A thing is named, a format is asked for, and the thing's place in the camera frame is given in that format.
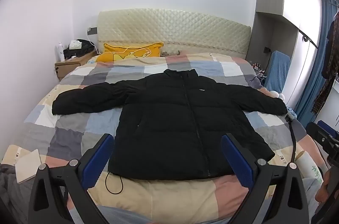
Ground wooden nightstand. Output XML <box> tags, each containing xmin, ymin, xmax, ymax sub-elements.
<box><xmin>55</xmin><ymin>50</ymin><xmax>98</xmax><ymax>81</ymax></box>

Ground black puffer jacket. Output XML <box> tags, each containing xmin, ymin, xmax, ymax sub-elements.
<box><xmin>52</xmin><ymin>68</ymin><xmax>288</xmax><ymax>194</ymax></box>

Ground white charging cable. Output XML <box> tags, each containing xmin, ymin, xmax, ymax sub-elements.
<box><xmin>86</xmin><ymin>31</ymin><xmax>100</xmax><ymax>54</ymax></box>

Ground yellow pillow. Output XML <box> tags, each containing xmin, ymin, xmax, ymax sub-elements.
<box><xmin>95</xmin><ymin>42</ymin><xmax>165</xmax><ymax>62</ymax></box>

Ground beige notebook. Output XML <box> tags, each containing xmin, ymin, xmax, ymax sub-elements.
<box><xmin>14</xmin><ymin>149</ymin><xmax>42</xmax><ymax>184</ymax></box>

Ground grey cloth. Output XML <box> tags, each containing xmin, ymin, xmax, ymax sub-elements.
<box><xmin>0</xmin><ymin>163</ymin><xmax>67</xmax><ymax>224</ymax></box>

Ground person's right hand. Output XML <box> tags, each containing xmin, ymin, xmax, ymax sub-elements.
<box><xmin>315</xmin><ymin>169</ymin><xmax>332</xmax><ymax>201</ymax></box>

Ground white plush toy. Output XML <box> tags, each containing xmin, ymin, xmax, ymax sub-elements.
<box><xmin>269</xmin><ymin>91</ymin><xmax>286</xmax><ymax>102</ymax></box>

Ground clutter of small bottles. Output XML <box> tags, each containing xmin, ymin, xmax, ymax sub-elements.
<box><xmin>250</xmin><ymin>61</ymin><xmax>266</xmax><ymax>79</ymax></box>

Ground blue curtain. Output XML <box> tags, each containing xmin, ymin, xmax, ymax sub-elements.
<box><xmin>294</xmin><ymin>0</ymin><xmax>339</xmax><ymax>124</ymax></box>

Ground blue covered board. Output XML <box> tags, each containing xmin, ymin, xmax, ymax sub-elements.
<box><xmin>264</xmin><ymin>50</ymin><xmax>291</xmax><ymax>93</ymax></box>

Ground white and grey wardrobe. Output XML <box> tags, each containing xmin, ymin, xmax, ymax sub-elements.
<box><xmin>245</xmin><ymin>0</ymin><xmax>329</xmax><ymax>108</ymax></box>

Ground white printed bolster pillow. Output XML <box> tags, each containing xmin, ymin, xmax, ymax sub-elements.
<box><xmin>295</xmin><ymin>151</ymin><xmax>324</xmax><ymax>187</ymax></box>

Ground cream quilted headboard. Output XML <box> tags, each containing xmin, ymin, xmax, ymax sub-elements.
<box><xmin>97</xmin><ymin>9</ymin><xmax>251</xmax><ymax>61</ymax></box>

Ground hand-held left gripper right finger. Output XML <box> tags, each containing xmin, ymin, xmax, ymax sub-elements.
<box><xmin>221</xmin><ymin>133</ymin><xmax>310</xmax><ymax>224</ymax></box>

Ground black bag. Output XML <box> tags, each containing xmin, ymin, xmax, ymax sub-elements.
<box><xmin>64</xmin><ymin>39</ymin><xmax>96</xmax><ymax>60</ymax></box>

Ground black gooseneck holder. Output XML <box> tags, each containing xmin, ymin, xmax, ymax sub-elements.
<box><xmin>285</xmin><ymin>113</ymin><xmax>299</xmax><ymax>163</ymax></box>

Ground dark patterned hanging clothes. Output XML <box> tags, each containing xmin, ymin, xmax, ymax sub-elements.
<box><xmin>311</xmin><ymin>11</ymin><xmax>339</xmax><ymax>116</ymax></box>

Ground patchwork checked blanket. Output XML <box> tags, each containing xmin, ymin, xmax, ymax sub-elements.
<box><xmin>0</xmin><ymin>52</ymin><xmax>329</xmax><ymax>224</ymax></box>

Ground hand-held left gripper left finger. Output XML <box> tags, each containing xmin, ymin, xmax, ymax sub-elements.
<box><xmin>28</xmin><ymin>133</ymin><xmax>115</xmax><ymax>224</ymax></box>

